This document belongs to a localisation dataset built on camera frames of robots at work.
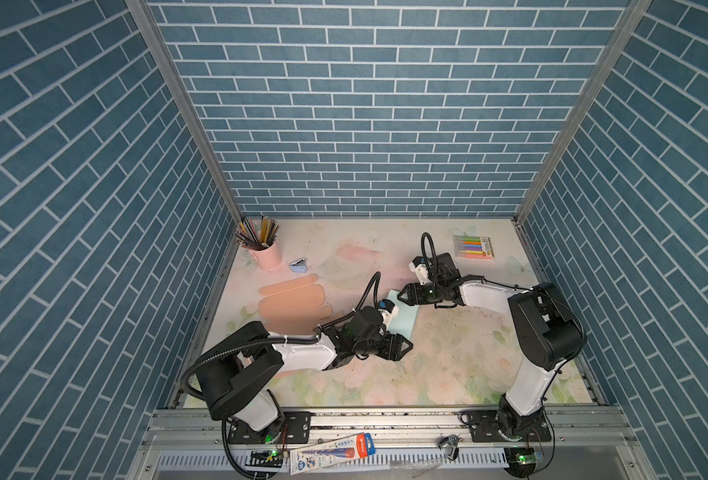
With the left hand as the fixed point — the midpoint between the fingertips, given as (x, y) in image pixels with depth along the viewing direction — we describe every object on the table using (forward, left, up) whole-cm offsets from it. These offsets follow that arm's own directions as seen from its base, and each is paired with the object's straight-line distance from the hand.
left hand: (405, 346), depth 82 cm
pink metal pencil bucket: (+32, +44, -1) cm, 54 cm away
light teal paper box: (+9, -1, -3) cm, 9 cm away
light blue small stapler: (+31, +34, -5) cm, 47 cm away
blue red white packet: (-24, +20, -5) cm, 31 cm away
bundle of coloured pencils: (+37, +48, +5) cm, 61 cm away
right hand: (+19, -2, -2) cm, 19 cm away
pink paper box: (+17, +35, -8) cm, 39 cm away
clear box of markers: (+39, -32, -5) cm, 51 cm away
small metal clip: (-21, -9, -4) cm, 24 cm away
